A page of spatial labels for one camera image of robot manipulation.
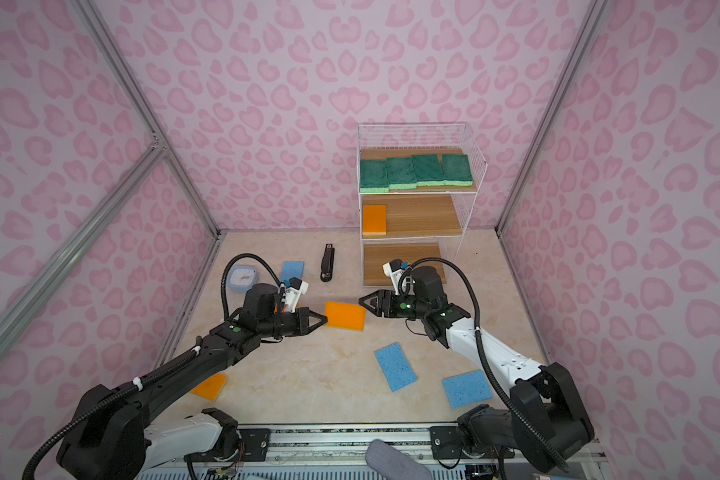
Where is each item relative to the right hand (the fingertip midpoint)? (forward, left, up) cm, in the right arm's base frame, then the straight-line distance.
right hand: (368, 301), depth 77 cm
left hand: (-2, +11, -4) cm, 12 cm away
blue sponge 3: (-16, -27, -19) cm, 36 cm away
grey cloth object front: (-33, -7, -17) cm, 37 cm away
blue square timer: (+19, +45, -17) cm, 52 cm away
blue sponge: (+24, +29, -19) cm, 42 cm away
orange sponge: (+25, -1, +5) cm, 25 cm away
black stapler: (+27, +17, -19) cm, 37 cm away
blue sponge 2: (-10, -8, -18) cm, 22 cm away
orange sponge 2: (-2, +6, -5) cm, 8 cm away
